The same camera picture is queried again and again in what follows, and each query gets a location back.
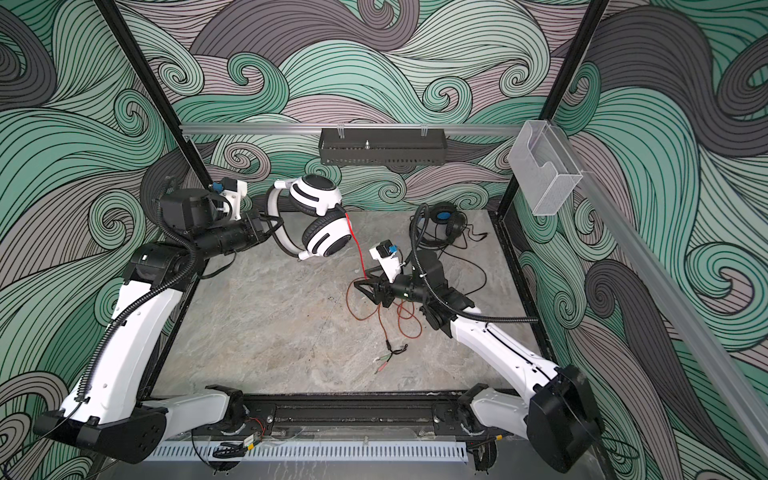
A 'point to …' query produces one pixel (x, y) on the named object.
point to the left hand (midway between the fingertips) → (284, 218)
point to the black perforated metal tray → (383, 146)
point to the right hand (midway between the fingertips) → (362, 279)
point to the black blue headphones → (435, 227)
